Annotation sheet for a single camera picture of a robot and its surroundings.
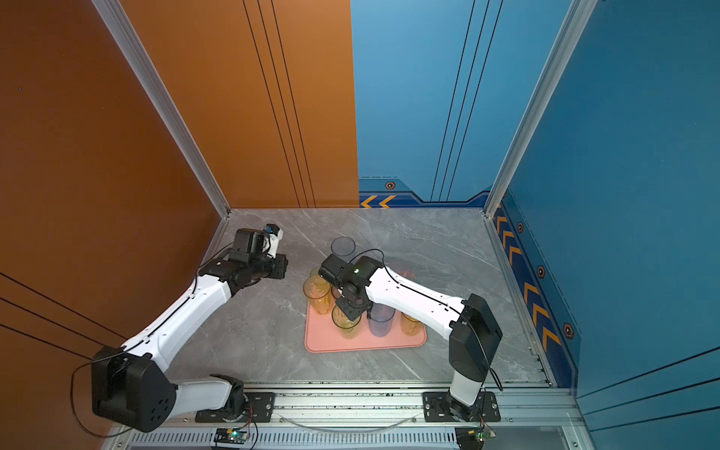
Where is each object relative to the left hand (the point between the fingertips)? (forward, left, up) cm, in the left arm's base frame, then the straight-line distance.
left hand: (287, 257), depth 85 cm
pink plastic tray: (-18, -11, -16) cm, 26 cm away
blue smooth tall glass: (+7, -16, -3) cm, 18 cm away
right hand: (-13, -21, -5) cm, 26 cm away
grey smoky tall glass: (-9, -15, -5) cm, 18 cm away
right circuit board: (-42, -52, -18) cm, 69 cm away
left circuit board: (-43, +10, -18) cm, 48 cm away
